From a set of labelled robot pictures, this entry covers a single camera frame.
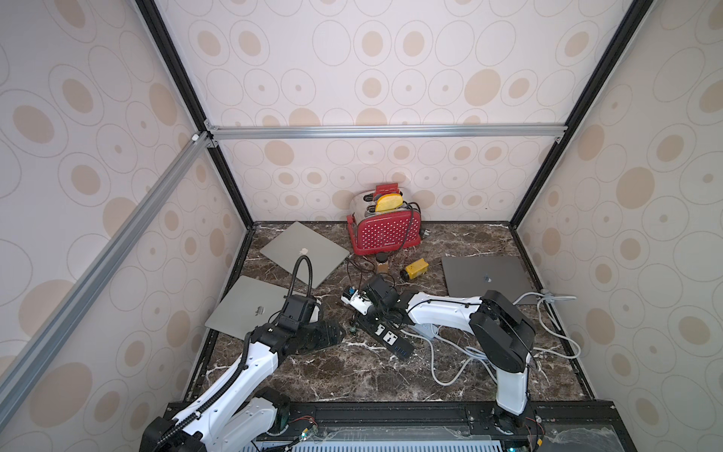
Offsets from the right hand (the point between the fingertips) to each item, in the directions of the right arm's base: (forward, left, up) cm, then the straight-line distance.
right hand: (354, 327), depth 88 cm
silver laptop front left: (+8, +39, -5) cm, 40 cm away
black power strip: (-2, -12, 0) cm, 12 cm away
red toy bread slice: (+45, -9, +19) cm, 50 cm away
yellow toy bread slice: (+40, -10, +18) cm, 45 cm away
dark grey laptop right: (+26, -44, -7) cm, 51 cm away
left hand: (-6, +3, +7) cm, 9 cm away
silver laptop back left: (+37, +26, -1) cm, 45 cm away
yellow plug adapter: (+24, -21, 0) cm, 32 cm away
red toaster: (+31, -3, +11) cm, 33 cm away
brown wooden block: (+22, -9, +2) cm, 24 cm away
